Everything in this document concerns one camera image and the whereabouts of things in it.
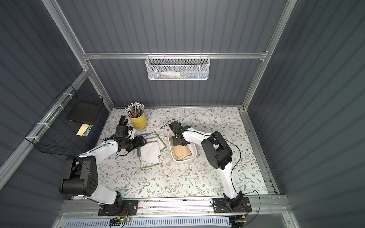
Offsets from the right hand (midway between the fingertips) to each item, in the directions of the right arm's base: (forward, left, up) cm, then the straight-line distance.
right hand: (179, 143), depth 99 cm
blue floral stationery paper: (-6, +27, +2) cm, 27 cm away
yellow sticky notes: (-7, +50, +25) cm, 57 cm away
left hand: (-4, +23, +6) cm, 24 cm away
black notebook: (+6, +57, +25) cm, 62 cm away
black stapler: (+19, +45, 0) cm, 49 cm away
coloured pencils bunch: (+16, +30, +17) cm, 38 cm away
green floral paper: (-8, +19, +1) cm, 21 cm away
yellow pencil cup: (+12, +29, +6) cm, 32 cm away
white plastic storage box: (-3, -9, +1) cm, 9 cm away
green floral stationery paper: (+5, +19, +1) cm, 20 cm away
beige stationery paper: (-7, -1, +1) cm, 7 cm away
